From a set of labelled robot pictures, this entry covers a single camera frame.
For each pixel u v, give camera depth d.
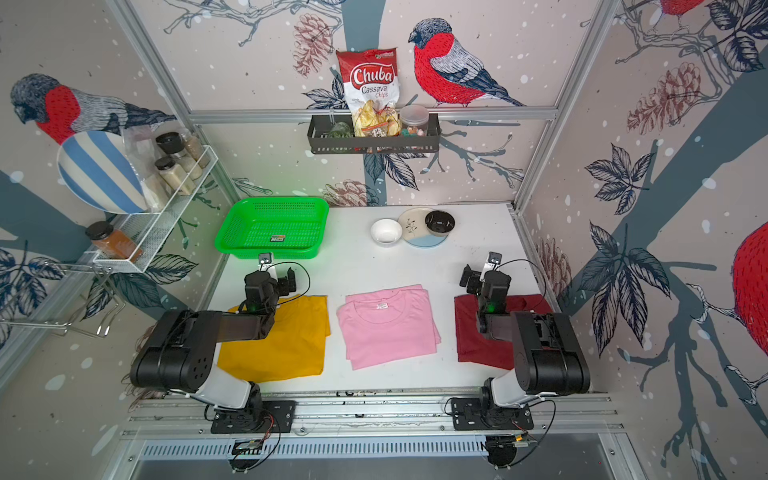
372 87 0.81
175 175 0.76
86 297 0.65
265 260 0.81
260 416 0.69
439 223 1.11
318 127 0.92
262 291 0.72
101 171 0.67
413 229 1.14
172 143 0.79
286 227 1.90
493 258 0.81
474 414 0.73
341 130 0.92
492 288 0.71
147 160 0.73
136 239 0.64
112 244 0.62
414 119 0.82
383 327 0.88
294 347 0.85
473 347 0.83
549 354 0.45
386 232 1.10
